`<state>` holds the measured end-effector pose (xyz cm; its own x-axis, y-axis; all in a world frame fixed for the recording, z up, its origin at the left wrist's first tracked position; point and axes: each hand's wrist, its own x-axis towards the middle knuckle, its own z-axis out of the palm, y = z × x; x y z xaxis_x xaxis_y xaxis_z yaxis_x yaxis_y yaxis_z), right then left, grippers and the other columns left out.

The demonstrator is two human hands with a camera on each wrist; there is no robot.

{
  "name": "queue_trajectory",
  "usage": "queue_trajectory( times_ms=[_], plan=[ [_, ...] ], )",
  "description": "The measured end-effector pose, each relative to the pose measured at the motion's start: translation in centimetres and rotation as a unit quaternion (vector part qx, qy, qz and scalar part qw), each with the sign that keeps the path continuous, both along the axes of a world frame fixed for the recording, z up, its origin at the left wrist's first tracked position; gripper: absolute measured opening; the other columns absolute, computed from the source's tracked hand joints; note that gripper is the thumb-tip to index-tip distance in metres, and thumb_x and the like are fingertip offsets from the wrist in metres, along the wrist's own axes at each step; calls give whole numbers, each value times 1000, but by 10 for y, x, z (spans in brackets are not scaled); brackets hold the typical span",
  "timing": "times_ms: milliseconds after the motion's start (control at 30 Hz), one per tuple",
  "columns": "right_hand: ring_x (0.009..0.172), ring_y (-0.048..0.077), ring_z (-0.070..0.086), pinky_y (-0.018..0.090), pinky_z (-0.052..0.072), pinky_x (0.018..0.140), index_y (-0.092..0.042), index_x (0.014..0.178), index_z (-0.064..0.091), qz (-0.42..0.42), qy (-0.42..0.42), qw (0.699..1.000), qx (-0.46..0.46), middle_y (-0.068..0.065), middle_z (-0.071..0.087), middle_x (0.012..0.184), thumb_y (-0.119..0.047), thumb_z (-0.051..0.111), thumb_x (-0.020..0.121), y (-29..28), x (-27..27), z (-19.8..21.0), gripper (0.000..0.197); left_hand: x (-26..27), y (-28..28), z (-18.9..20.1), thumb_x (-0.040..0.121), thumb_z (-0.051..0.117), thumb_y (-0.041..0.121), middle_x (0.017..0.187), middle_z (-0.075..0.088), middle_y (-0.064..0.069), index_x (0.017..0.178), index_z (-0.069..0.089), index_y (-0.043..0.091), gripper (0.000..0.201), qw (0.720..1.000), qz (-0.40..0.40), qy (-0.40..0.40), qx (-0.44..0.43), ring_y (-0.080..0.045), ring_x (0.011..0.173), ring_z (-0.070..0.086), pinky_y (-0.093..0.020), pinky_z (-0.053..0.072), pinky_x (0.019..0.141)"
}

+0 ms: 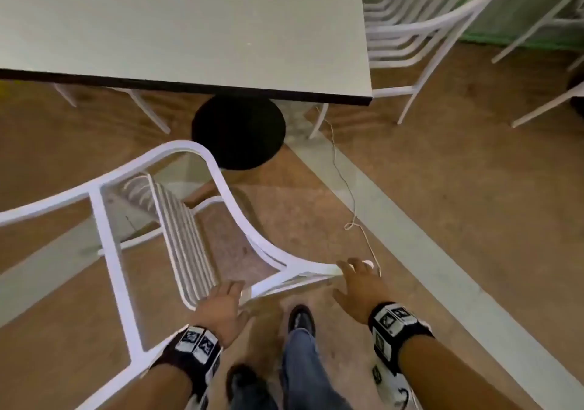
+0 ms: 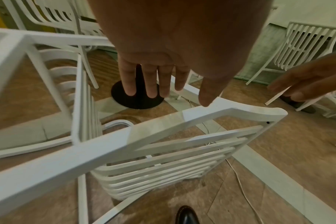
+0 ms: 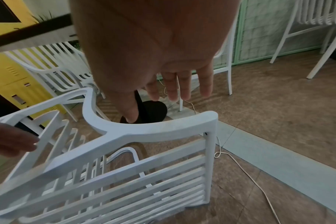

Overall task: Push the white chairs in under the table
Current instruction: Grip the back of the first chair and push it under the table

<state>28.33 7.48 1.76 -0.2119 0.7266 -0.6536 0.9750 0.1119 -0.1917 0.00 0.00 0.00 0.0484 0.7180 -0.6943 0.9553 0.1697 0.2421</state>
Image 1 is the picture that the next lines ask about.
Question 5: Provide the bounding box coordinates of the person's right leg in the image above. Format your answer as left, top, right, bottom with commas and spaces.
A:
280, 327, 352, 410

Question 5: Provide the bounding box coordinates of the person's leg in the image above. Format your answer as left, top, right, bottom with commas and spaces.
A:
280, 327, 352, 410
228, 377, 279, 410

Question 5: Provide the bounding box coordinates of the person's right forearm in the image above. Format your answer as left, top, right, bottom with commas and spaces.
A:
397, 334, 535, 410

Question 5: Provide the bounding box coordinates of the person's black shoe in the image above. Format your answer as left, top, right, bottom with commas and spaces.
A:
226, 364, 259, 401
288, 304, 316, 338

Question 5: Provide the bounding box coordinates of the person's left leg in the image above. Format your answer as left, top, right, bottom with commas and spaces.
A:
228, 377, 279, 410

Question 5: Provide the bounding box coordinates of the white table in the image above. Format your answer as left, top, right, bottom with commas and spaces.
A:
0, 0, 374, 106

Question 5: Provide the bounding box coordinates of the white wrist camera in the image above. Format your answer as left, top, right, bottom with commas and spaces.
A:
182, 394, 215, 410
372, 355, 423, 410

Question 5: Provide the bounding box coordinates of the person's black right shoe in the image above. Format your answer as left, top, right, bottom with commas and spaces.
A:
288, 304, 316, 338

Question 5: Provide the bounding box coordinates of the thin white floor cable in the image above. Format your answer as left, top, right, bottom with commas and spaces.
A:
319, 117, 382, 278

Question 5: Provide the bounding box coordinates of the white slatted chair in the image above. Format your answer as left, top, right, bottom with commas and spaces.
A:
52, 83, 172, 135
0, 140, 380, 410
492, 0, 584, 128
310, 0, 535, 140

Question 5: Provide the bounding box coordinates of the person's black left shoe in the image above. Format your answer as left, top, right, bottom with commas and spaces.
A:
226, 364, 259, 401

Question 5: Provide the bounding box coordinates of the black marker wristband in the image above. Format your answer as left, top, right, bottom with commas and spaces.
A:
367, 302, 434, 374
150, 325, 223, 399

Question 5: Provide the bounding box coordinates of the person's right hand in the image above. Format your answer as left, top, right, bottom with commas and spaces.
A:
332, 257, 393, 326

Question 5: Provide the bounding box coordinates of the person's left hand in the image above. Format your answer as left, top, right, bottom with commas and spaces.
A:
189, 280, 251, 349

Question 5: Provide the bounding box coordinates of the black round table base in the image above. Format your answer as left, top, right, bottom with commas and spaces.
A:
191, 96, 287, 171
567, 72, 584, 118

